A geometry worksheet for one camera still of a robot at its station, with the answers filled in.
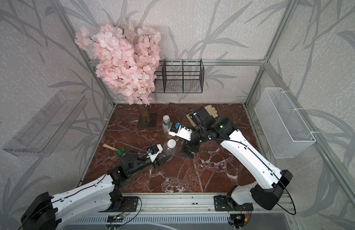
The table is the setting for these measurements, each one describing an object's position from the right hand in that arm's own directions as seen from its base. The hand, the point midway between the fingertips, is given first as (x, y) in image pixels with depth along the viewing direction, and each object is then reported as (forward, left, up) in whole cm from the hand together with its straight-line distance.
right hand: (181, 143), depth 65 cm
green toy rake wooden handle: (+9, +42, -27) cm, 51 cm away
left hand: (0, +7, -9) cm, 11 cm away
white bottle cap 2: (0, +4, 0) cm, 4 cm away
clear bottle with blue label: (-2, +6, -3) cm, 7 cm away
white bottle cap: (+22, +10, -9) cm, 26 cm away
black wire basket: (+58, +2, -4) cm, 58 cm away
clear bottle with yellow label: (+21, +10, -13) cm, 26 cm away
